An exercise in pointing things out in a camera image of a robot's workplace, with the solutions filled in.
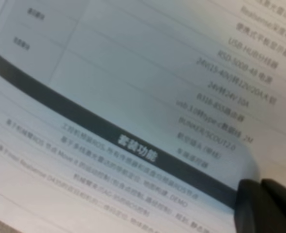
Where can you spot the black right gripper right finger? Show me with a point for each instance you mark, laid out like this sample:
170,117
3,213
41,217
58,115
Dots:
278,194

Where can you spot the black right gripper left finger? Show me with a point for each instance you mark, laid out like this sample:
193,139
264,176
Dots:
255,211

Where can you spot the white robot catalogue book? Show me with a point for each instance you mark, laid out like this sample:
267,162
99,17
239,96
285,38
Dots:
138,116

